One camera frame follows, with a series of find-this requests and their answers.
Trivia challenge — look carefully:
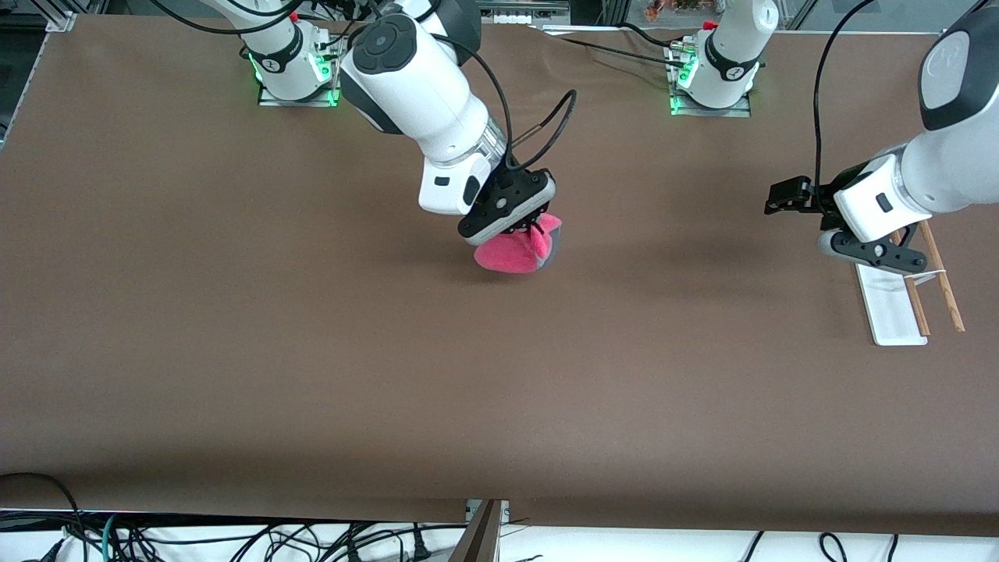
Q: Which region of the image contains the pink and grey towel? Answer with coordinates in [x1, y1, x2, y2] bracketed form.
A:
[474, 212, 563, 275]

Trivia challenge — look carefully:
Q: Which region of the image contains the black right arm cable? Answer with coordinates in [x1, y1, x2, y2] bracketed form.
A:
[148, 0, 578, 174]

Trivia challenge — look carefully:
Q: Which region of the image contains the black looped floor cable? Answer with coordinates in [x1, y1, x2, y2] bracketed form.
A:
[0, 472, 83, 562]

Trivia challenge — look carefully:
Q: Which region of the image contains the orange red object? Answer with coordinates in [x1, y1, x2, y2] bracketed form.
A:
[646, 0, 703, 20]

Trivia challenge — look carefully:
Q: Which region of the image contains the white base wooden rod rack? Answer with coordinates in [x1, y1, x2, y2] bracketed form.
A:
[856, 220, 966, 347]

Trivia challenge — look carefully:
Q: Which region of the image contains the thin black table cable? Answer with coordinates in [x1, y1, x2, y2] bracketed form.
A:
[539, 28, 680, 65]

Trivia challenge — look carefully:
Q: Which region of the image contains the aluminium frame profile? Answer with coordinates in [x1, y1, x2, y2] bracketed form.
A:
[449, 500, 510, 562]

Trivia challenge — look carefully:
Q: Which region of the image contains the black plug cable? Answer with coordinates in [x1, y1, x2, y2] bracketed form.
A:
[394, 521, 432, 561]

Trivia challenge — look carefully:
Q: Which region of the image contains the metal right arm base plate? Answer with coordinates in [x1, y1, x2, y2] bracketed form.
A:
[258, 31, 342, 108]

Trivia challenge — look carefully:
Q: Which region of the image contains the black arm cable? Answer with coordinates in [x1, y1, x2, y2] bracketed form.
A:
[813, 0, 879, 192]
[148, 0, 578, 174]

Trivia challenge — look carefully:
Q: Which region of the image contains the white socket strip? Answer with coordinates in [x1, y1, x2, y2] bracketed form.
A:
[457, 0, 571, 24]

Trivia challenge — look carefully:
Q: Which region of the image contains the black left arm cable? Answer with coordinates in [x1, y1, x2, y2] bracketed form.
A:
[813, 0, 879, 192]

